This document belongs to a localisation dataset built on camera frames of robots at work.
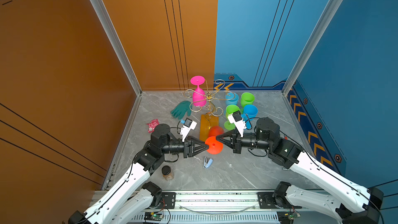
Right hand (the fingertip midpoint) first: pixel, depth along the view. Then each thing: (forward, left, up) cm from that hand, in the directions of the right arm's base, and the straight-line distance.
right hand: (216, 139), depth 61 cm
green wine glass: (+38, -22, -18) cm, 48 cm away
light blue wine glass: (+40, -12, -19) cm, 46 cm away
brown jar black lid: (-6, +23, -21) cm, 32 cm away
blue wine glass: (+30, -23, -21) cm, 43 cm away
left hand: (-2, +4, -4) cm, 6 cm away
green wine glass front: (+31, -11, -20) cm, 38 cm away
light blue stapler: (+1, +4, -29) cm, 29 cm away
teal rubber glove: (+40, +22, -29) cm, 54 cm away
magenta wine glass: (+30, +8, -8) cm, 32 cm away
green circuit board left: (-22, +29, -31) cm, 48 cm away
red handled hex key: (+17, -45, -31) cm, 57 cm away
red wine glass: (-2, +1, -2) cm, 3 cm away
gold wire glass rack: (+25, -2, 0) cm, 25 cm away
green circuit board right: (-22, -32, -32) cm, 51 cm away
